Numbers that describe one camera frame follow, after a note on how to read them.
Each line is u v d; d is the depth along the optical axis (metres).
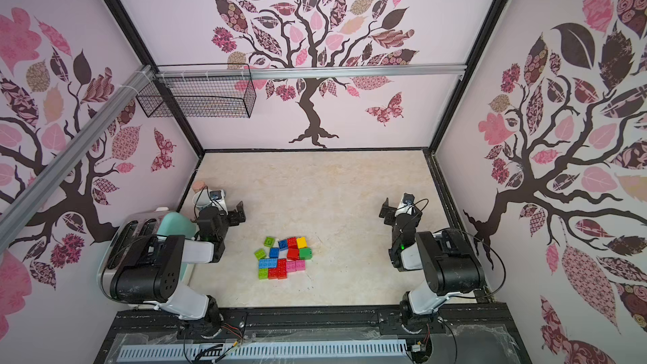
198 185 0.95
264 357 0.68
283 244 0.89
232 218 0.85
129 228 0.77
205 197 0.78
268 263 0.84
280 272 0.83
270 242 0.90
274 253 0.87
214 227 0.72
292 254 0.86
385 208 0.84
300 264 0.85
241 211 0.87
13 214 0.50
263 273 0.82
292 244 0.88
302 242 0.88
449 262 0.47
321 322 0.75
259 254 0.88
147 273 0.45
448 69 0.95
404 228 0.69
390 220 0.85
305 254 0.87
